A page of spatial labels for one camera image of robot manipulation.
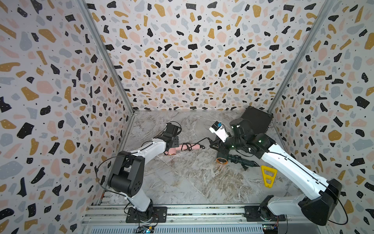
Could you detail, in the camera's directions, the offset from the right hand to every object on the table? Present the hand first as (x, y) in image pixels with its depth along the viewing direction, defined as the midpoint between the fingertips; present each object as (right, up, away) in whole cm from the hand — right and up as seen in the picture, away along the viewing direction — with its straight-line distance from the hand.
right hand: (212, 144), depth 72 cm
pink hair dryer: (-22, -7, +18) cm, 30 cm away
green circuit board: (-32, -41, -2) cm, 52 cm away
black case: (+41, +13, +40) cm, 59 cm away
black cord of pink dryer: (-14, -4, +20) cm, 25 cm away
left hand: (-24, 0, +23) cm, 33 cm away
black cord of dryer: (+17, -12, +18) cm, 27 cm away
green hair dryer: (+10, -10, +18) cm, 23 cm away
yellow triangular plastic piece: (+34, -21, +14) cm, 42 cm away
